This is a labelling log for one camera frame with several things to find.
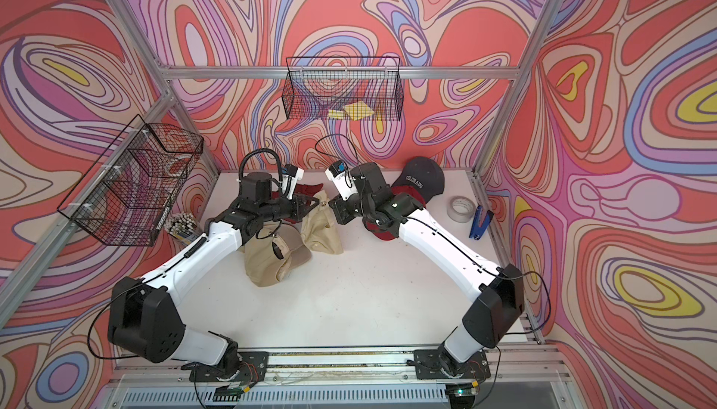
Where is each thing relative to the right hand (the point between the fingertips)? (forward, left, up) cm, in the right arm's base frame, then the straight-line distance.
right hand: (333, 210), depth 75 cm
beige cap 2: (+2, +5, -10) cm, 12 cm away
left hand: (+5, +4, -2) cm, 7 cm away
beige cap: (-1, +22, -21) cm, 30 cm away
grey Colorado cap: (+29, -33, -17) cm, 47 cm away
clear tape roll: (+19, -47, -27) cm, 57 cm away
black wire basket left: (+3, +55, +5) cm, 56 cm away
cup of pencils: (+1, +45, -7) cm, 46 cm away
